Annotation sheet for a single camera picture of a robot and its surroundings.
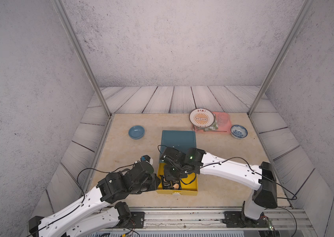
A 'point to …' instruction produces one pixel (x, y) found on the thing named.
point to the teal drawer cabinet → (182, 140)
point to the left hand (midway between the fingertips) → (163, 184)
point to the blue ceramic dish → (136, 132)
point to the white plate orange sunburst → (201, 117)
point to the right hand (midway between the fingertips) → (166, 179)
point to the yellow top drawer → (189, 184)
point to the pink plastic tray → (221, 129)
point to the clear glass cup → (223, 118)
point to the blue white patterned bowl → (238, 132)
